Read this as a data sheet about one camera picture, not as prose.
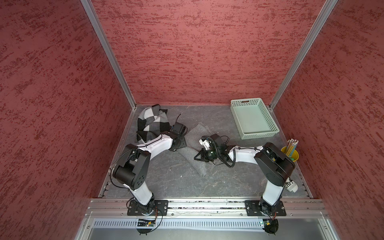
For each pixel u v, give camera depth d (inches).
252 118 46.1
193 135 39.5
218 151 28.7
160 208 29.3
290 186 31.2
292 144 31.2
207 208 29.8
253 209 29.1
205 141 33.5
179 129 29.4
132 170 18.1
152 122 40.7
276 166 18.7
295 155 32.9
